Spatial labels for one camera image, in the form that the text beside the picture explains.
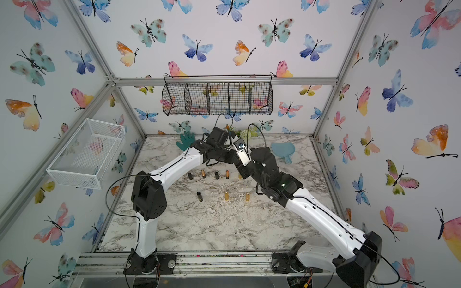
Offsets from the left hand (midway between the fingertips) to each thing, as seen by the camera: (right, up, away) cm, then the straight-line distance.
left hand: (239, 156), depth 88 cm
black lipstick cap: (-12, -11, +11) cm, 20 cm away
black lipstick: (-19, -20, +1) cm, 28 cm away
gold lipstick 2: (-6, -20, +2) cm, 21 cm away
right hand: (+1, +2, -18) cm, 18 cm away
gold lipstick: (0, -7, -25) cm, 25 cm away
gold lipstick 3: (+4, -21, +3) cm, 21 cm away
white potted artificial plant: (+2, +11, +11) cm, 16 cm away
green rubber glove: (-34, +9, +31) cm, 47 cm away
